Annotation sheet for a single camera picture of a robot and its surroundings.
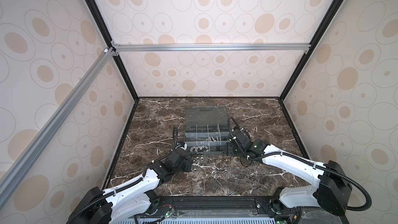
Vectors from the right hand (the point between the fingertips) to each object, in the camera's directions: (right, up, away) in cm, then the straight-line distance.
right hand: (229, 148), depth 84 cm
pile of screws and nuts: (-16, -8, +4) cm, 18 cm away
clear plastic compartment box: (-12, +7, +13) cm, 19 cm away
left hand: (-18, -6, -1) cm, 19 cm away
